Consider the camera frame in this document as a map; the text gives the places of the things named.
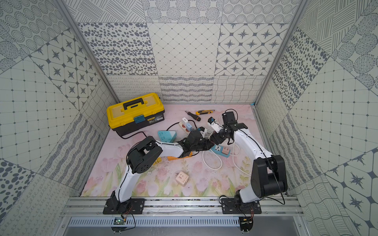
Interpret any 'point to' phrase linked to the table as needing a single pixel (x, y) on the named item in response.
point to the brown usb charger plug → (225, 150)
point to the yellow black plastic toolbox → (135, 113)
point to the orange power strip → (173, 158)
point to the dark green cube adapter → (206, 133)
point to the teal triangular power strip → (167, 136)
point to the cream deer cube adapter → (182, 178)
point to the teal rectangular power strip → (218, 148)
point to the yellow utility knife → (202, 112)
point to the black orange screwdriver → (196, 117)
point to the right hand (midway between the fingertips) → (218, 136)
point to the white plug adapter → (184, 119)
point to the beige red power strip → (184, 128)
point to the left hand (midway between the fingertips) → (216, 143)
